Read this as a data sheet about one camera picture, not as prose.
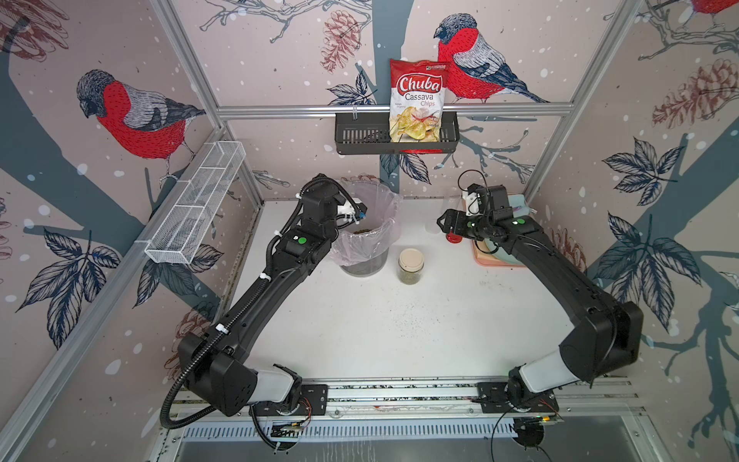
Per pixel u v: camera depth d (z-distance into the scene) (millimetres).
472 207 714
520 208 1175
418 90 836
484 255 713
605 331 406
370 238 772
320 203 512
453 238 1065
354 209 652
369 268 942
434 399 746
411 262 885
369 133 949
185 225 728
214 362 383
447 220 749
